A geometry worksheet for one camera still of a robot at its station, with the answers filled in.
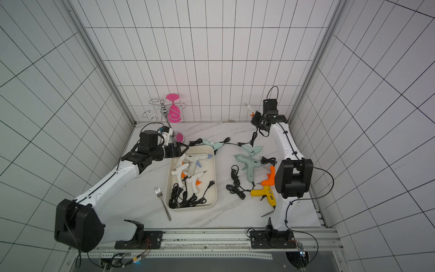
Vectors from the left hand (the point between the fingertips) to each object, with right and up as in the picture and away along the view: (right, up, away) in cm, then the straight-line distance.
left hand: (181, 150), depth 82 cm
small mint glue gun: (+16, +1, +22) cm, 28 cm away
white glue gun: (-2, -13, +8) cm, 15 cm away
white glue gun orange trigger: (+6, -17, +7) cm, 20 cm away
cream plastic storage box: (-2, -25, +2) cm, 25 cm away
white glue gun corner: (+37, +21, +11) cm, 44 cm away
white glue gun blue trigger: (+4, -6, +13) cm, 15 cm away
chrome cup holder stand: (-11, +22, +5) cm, 25 cm away
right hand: (+34, +17, +9) cm, 39 cm away
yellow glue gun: (+43, -22, +4) cm, 49 cm away
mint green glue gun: (+37, -9, +14) cm, 40 cm away
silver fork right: (+44, -31, 0) cm, 54 cm away
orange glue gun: (+47, -17, +8) cm, 51 cm away
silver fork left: (-13, -24, +5) cm, 28 cm away
